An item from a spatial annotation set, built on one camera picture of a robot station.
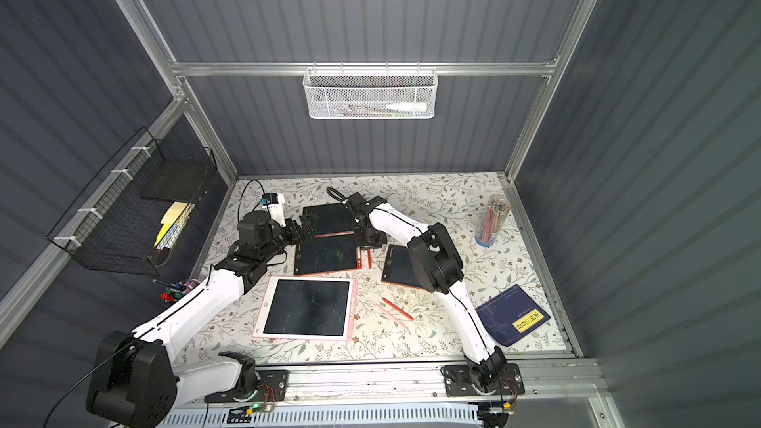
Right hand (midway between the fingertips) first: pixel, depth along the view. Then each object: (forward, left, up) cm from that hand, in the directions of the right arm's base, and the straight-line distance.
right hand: (369, 246), depth 100 cm
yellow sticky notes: (-9, +48, +28) cm, 56 cm away
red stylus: (-4, 0, 0) cm, 4 cm away
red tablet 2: (-6, -10, -3) cm, 12 cm away
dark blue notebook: (-24, -42, +1) cm, 48 cm away
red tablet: (-2, +14, -1) cm, 14 cm away
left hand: (-4, +16, +20) cm, 26 cm away
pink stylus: (-24, -9, -1) cm, 26 cm away
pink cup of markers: (-22, +50, +12) cm, 56 cm away
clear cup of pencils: (+2, -38, +18) cm, 42 cm away
